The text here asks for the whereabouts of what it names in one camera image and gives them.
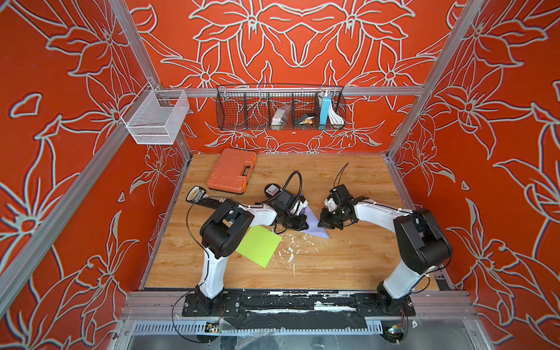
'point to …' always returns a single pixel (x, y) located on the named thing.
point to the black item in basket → (299, 119)
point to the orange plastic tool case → (232, 170)
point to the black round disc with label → (271, 189)
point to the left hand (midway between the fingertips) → (309, 226)
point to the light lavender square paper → (312, 222)
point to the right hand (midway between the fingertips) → (313, 224)
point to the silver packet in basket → (279, 118)
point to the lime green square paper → (259, 244)
